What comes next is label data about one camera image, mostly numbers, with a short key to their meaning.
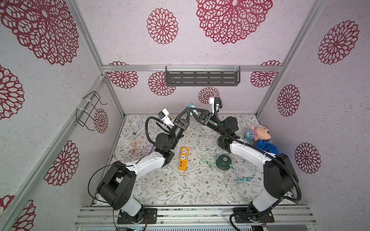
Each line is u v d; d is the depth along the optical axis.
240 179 0.85
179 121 0.63
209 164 0.92
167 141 0.57
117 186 0.44
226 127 0.59
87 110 0.76
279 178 0.46
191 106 0.66
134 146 1.00
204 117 0.64
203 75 0.93
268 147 0.94
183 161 0.91
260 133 0.99
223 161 0.83
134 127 1.13
